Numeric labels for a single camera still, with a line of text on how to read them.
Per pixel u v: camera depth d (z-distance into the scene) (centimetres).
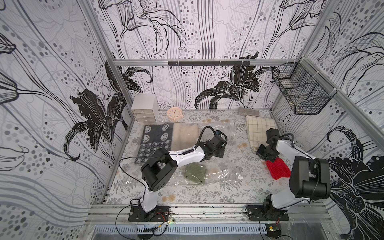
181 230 69
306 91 89
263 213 72
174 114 114
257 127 103
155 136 98
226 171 78
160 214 73
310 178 45
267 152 76
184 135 98
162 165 54
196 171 82
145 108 102
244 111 114
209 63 91
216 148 69
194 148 59
